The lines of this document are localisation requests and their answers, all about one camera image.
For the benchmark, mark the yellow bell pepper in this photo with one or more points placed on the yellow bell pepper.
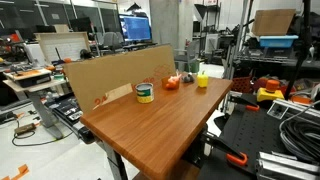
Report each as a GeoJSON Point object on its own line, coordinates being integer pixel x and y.
{"type": "Point", "coordinates": [202, 80]}

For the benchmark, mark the orange bowl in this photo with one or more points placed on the orange bowl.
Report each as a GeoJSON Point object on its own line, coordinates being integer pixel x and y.
{"type": "Point", "coordinates": [168, 85]}

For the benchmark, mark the green and yellow tin can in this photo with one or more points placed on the green and yellow tin can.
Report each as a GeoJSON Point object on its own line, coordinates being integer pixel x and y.
{"type": "Point", "coordinates": [144, 94]}

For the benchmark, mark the pink toy figure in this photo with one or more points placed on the pink toy figure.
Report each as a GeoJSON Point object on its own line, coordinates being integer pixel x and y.
{"type": "Point", "coordinates": [174, 79]}

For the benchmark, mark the small grey toy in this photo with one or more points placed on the small grey toy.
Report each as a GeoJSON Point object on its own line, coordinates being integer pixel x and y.
{"type": "Point", "coordinates": [188, 79]}

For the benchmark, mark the large cardboard sheet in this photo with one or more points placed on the large cardboard sheet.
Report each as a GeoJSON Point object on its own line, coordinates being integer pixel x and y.
{"type": "Point", "coordinates": [113, 73]}

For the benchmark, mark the computer monitor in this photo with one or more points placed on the computer monitor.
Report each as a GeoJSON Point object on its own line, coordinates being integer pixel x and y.
{"type": "Point", "coordinates": [135, 28]}

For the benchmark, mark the grey office chair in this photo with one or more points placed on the grey office chair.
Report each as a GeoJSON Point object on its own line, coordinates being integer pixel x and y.
{"type": "Point", "coordinates": [110, 40]}

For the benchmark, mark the red plastic crate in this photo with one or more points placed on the red plastic crate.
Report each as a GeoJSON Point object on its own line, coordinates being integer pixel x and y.
{"type": "Point", "coordinates": [241, 84]}

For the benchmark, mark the grey table leg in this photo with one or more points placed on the grey table leg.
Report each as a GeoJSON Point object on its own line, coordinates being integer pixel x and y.
{"type": "Point", "coordinates": [115, 160]}

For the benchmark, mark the small orange-tipped black clamp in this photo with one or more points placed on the small orange-tipped black clamp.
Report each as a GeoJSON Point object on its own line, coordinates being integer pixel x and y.
{"type": "Point", "coordinates": [245, 101]}

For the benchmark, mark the large orange-tipped black clamp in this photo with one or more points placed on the large orange-tipped black clamp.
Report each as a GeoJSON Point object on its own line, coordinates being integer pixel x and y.
{"type": "Point", "coordinates": [226, 148]}

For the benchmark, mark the black power strip tray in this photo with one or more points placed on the black power strip tray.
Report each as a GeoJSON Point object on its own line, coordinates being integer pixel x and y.
{"type": "Point", "coordinates": [66, 110]}

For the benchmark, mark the wood framed whiteboard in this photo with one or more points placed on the wood framed whiteboard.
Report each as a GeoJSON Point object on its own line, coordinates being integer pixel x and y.
{"type": "Point", "coordinates": [66, 45]}

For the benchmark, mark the yellow emergency stop button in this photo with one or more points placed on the yellow emergency stop button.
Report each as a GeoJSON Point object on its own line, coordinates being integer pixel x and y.
{"type": "Point", "coordinates": [269, 93]}

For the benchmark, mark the grey standing desk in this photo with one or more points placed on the grey standing desk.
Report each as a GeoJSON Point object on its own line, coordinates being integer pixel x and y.
{"type": "Point", "coordinates": [36, 100]}

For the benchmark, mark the blue plastic bin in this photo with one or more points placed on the blue plastic bin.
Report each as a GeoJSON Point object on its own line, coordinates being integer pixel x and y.
{"type": "Point", "coordinates": [277, 41]}

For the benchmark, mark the black case on desk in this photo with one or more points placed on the black case on desk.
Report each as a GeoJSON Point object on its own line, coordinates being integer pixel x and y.
{"type": "Point", "coordinates": [33, 80]}

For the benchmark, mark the brown cardboard box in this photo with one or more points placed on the brown cardboard box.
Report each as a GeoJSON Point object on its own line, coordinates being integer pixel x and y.
{"type": "Point", "coordinates": [273, 21]}

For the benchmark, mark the aluminium extrusion profile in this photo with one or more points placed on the aluminium extrusion profile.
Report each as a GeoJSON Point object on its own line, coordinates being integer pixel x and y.
{"type": "Point", "coordinates": [286, 166]}

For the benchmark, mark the black tripod pole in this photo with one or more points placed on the black tripod pole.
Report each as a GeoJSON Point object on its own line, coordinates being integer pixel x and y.
{"type": "Point", "coordinates": [301, 43]}

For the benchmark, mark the orange floor tape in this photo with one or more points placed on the orange floor tape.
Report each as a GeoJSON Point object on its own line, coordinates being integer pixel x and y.
{"type": "Point", "coordinates": [20, 172]}

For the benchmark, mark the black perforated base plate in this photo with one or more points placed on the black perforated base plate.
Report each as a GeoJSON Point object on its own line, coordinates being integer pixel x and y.
{"type": "Point", "coordinates": [253, 133]}

